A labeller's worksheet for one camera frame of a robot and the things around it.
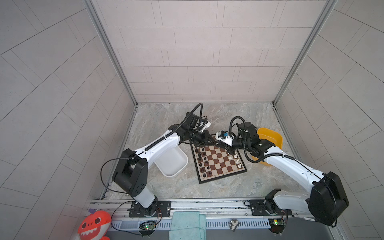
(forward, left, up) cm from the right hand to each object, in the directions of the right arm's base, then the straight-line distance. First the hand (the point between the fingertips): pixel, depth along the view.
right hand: (217, 142), depth 77 cm
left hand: (-1, 0, +2) cm, 3 cm away
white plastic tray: (-3, +25, -14) cm, 29 cm away
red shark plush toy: (-31, +54, -6) cm, 62 cm away
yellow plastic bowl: (+11, -39, -15) cm, 43 cm away
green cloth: (-32, +17, -16) cm, 40 cm away
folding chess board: (-4, +1, -14) cm, 15 cm away
